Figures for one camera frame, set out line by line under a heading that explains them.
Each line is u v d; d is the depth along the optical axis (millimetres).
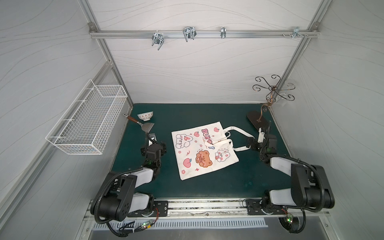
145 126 1074
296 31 764
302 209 483
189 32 765
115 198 421
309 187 436
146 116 1043
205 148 948
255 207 734
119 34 780
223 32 785
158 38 763
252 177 844
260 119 1070
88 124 691
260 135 833
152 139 749
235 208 753
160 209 733
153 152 678
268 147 714
